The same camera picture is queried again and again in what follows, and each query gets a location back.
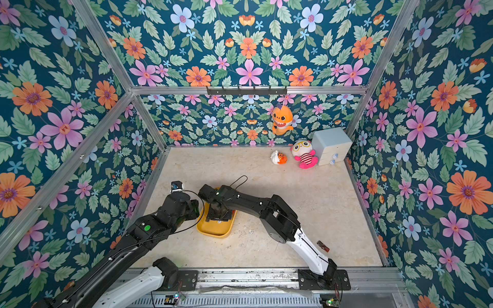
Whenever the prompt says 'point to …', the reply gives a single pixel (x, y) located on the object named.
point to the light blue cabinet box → (331, 145)
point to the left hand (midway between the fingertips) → (196, 202)
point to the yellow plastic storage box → (214, 229)
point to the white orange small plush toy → (278, 158)
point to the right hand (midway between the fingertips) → (216, 218)
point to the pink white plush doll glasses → (303, 151)
